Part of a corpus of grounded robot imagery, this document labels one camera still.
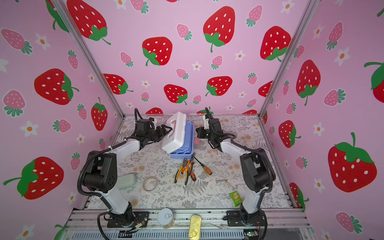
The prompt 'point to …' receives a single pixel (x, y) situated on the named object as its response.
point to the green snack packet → (235, 198)
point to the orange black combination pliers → (190, 163)
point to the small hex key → (219, 155)
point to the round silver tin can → (165, 218)
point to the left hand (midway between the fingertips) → (170, 130)
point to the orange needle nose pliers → (184, 166)
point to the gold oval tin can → (195, 227)
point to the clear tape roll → (150, 183)
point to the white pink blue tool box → (179, 142)
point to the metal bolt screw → (221, 180)
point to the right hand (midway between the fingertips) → (195, 129)
